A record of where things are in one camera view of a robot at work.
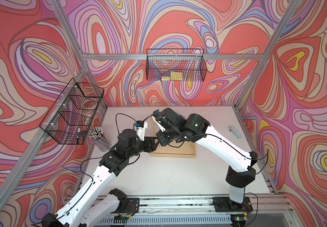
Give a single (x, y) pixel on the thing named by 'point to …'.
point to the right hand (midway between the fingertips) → (162, 140)
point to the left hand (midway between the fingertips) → (158, 139)
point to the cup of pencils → (97, 134)
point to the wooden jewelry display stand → (187, 150)
